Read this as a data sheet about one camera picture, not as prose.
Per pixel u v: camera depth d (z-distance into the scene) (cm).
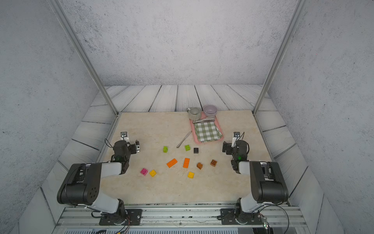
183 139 105
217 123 113
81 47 85
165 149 98
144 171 87
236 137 82
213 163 91
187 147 99
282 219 73
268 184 45
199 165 89
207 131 108
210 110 119
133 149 85
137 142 89
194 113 117
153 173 89
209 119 111
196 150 98
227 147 85
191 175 87
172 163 93
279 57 88
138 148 89
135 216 73
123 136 80
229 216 72
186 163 92
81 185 45
